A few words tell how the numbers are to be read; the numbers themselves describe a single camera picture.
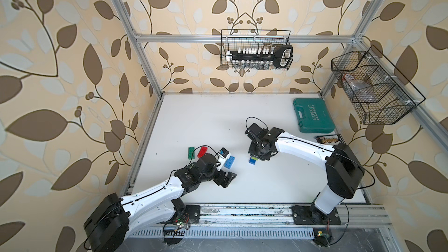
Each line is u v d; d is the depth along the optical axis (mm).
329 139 961
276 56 842
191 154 912
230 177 723
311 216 654
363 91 704
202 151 917
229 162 889
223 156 718
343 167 474
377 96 739
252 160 883
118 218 411
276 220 737
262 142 625
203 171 623
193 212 756
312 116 1019
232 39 912
